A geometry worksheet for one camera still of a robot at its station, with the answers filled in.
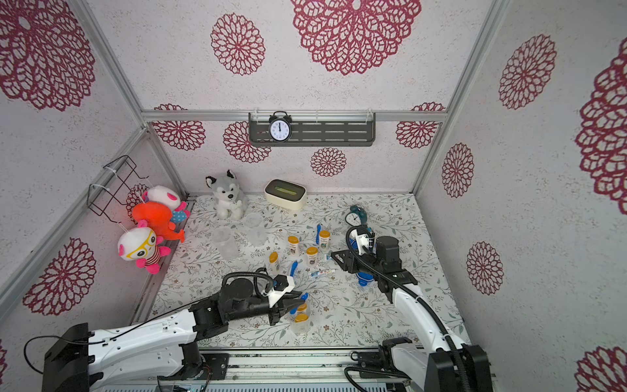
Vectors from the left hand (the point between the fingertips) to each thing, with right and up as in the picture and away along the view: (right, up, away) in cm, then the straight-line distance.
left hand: (301, 298), depth 70 cm
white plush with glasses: (-53, +14, +11) cm, 56 cm away
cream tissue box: (-9, +34, +43) cm, 56 cm away
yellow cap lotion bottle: (0, -4, +4) cm, 6 cm away
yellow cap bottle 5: (+8, +16, +24) cm, 30 cm away
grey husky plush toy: (-31, +30, +31) cm, 53 cm away
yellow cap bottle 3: (-4, +14, +20) cm, 25 cm away
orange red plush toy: (-54, +24, +20) cm, 62 cm away
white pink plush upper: (-54, +32, +24) cm, 67 cm away
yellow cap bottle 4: (+3, +10, +17) cm, 20 cm away
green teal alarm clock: (+22, +24, +34) cm, 47 cm away
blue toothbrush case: (+1, +1, -3) cm, 3 cm away
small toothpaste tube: (+6, +2, +22) cm, 23 cm away
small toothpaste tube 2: (+10, +2, +24) cm, 26 cm away
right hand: (+11, +12, +9) cm, 19 cm away
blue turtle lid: (+23, 0, +22) cm, 32 cm away
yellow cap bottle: (0, -6, +2) cm, 7 cm away
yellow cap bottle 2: (-11, +7, +17) cm, 21 cm away
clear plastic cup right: (-21, +17, +36) cm, 45 cm away
